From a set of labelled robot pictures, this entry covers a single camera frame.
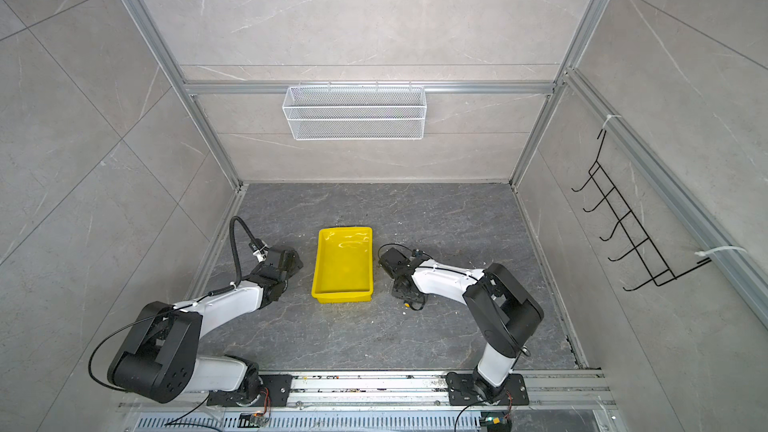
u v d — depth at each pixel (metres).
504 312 0.46
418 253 0.84
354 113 1.01
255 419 0.70
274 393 0.73
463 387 0.74
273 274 0.71
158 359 0.42
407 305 0.86
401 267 0.67
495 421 0.70
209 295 0.52
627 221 0.68
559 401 0.74
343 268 0.95
